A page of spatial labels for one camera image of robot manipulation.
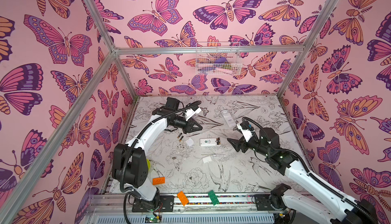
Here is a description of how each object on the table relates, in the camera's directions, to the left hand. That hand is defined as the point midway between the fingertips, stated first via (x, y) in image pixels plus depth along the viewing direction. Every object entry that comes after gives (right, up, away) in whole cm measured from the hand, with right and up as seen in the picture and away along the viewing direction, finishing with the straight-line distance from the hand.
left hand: (201, 126), depth 78 cm
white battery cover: (-7, -12, +18) cm, 23 cm away
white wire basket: (+11, +41, +18) cm, 46 cm away
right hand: (+16, -2, -2) cm, 17 cm away
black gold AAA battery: (-14, -8, +20) cm, 26 cm away
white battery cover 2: (+3, -20, +10) cm, 23 cm away
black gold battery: (-12, -9, +19) cm, 25 cm away
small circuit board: (-24, -43, -6) cm, 50 cm away
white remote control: (+6, -11, +17) cm, 21 cm away
